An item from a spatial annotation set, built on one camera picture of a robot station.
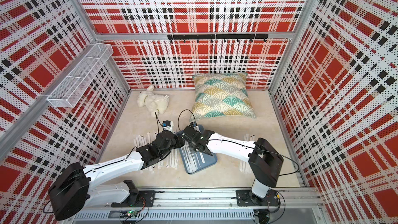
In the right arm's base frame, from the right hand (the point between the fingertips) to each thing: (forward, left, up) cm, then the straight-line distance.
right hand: (200, 142), depth 84 cm
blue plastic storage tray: (-9, -4, -2) cm, 10 cm away
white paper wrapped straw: (+5, +37, -8) cm, 39 cm away
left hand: (+4, +8, +2) cm, 9 cm away
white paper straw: (-7, +5, -8) cm, 12 cm away
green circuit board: (-32, +32, -6) cm, 45 cm away
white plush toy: (+28, +30, 0) cm, 41 cm away
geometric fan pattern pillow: (+28, -13, +9) cm, 32 cm away
